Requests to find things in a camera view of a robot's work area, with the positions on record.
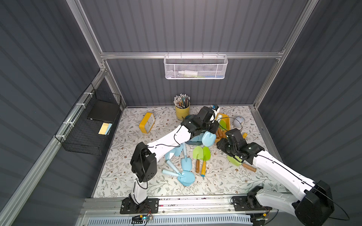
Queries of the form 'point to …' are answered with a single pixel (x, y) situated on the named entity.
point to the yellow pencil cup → (182, 112)
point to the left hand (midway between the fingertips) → (218, 124)
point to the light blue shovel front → (185, 178)
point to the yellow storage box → (220, 117)
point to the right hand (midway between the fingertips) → (219, 145)
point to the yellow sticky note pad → (105, 128)
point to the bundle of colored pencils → (182, 101)
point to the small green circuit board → (138, 219)
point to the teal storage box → (196, 140)
